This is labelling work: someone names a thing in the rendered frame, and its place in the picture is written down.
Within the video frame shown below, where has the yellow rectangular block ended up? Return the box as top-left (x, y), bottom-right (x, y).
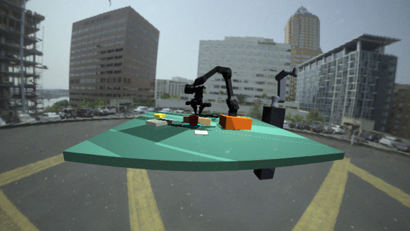
top-left (153, 113), bottom-right (166, 119)

